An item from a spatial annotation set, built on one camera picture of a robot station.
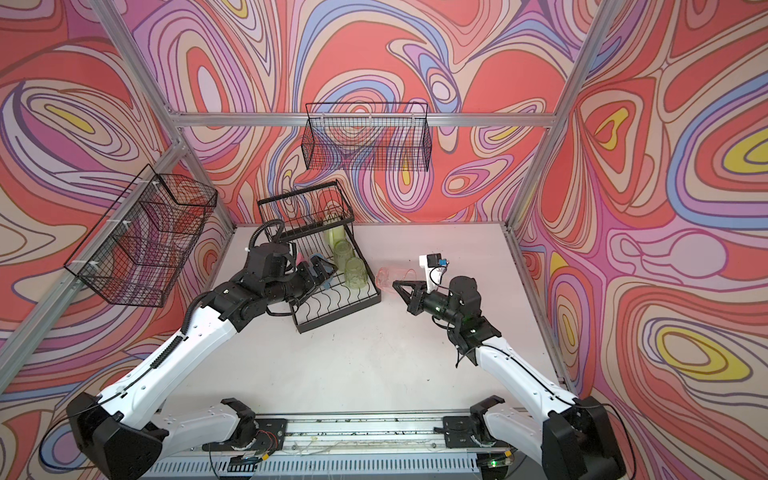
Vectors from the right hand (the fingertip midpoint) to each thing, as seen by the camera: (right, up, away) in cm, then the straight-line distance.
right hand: (395, 291), depth 75 cm
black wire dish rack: (-31, +23, +47) cm, 61 cm away
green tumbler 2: (-17, +11, +27) cm, 33 cm away
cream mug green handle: (-21, +16, +29) cm, 39 cm away
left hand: (-15, +5, -2) cm, 16 cm away
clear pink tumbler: (-3, +3, +9) cm, 10 cm away
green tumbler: (-12, +3, +20) cm, 24 cm away
